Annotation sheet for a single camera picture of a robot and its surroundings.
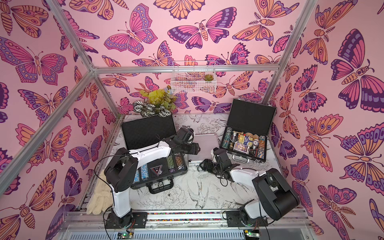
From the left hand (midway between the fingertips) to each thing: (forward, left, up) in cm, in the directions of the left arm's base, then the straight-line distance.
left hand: (199, 149), depth 91 cm
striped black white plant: (+17, +31, +16) cm, 39 cm away
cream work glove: (-27, +53, -7) cm, 59 cm away
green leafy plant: (+31, +26, +15) cm, 43 cm away
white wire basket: (+43, +8, +23) cm, 49 cm away
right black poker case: (+14, -32, -4) cm, 35 cm away
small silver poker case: (+8, -6, -5) cm, 11 cm away
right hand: (-8, -3, -5) cm, 10 cm away
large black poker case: (+10, +37, +4) cm, 39 cm away
